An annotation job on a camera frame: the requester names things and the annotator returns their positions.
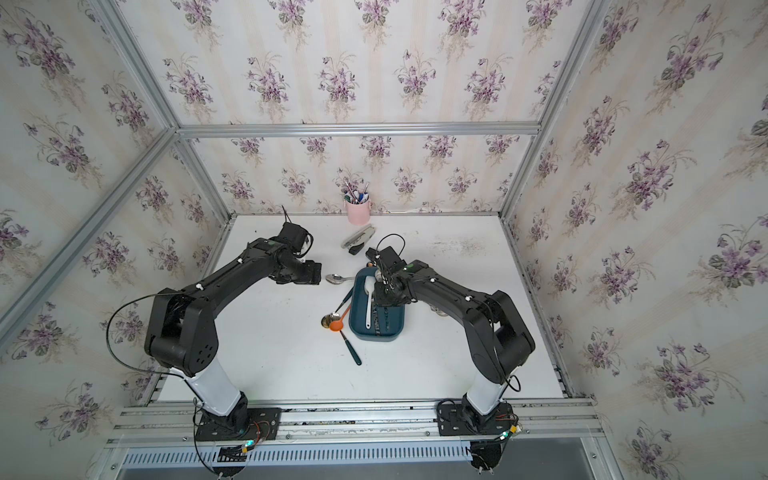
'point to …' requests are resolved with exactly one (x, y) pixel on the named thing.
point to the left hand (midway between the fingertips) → (314, 278)
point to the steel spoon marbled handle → (376, 322)
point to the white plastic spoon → (369, 284)
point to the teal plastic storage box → (391, 318)
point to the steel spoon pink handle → (334, 278)
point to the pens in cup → (353, 196)
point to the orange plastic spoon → (337, 325)
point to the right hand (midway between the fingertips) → (387, 299)
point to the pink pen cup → (359, 214)
